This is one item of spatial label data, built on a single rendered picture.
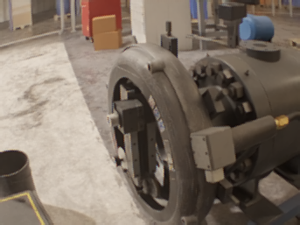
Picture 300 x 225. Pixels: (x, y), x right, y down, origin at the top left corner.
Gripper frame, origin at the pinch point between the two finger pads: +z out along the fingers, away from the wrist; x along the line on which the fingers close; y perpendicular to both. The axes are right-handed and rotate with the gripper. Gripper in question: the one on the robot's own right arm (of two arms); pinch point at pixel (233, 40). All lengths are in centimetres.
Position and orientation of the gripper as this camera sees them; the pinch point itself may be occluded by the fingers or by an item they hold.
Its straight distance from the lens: 111.5
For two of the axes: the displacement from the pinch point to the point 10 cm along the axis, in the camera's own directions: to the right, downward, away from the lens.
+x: -6.2, 3.6, -7.0
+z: 0.2, 8.9, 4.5
